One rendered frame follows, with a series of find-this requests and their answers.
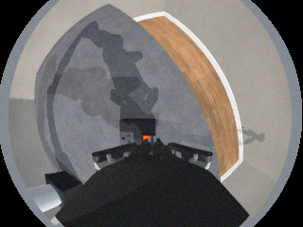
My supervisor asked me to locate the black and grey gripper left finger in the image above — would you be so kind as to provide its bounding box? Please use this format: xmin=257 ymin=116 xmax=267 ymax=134
xmin=92 ymin=136 xmax=152 ymax=171

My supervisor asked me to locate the black power strip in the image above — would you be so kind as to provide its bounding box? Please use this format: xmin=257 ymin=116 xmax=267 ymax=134
xmin=119 ymin=118 xmax=156 ymax=146

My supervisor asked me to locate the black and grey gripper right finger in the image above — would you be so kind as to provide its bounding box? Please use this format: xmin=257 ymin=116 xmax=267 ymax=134
xmin=152 ymin=135 xmax=213 ymax=170

